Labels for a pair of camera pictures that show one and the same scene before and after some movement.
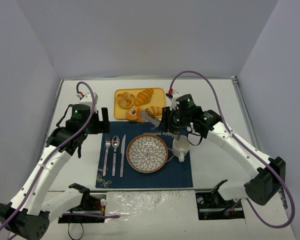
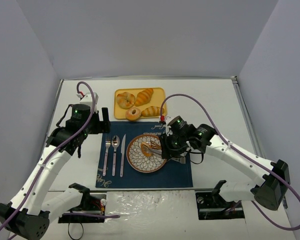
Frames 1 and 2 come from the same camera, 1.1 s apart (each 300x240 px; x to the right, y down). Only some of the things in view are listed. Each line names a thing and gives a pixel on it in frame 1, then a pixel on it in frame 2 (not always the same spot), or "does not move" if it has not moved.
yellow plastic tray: (159, 99) does not move
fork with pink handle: (107, 144) does not move
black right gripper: (165, 120) -> (163, 149)
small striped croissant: (155, 111) does not move
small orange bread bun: (138, 117) -> (145, 147)
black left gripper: (100, 122) does not move
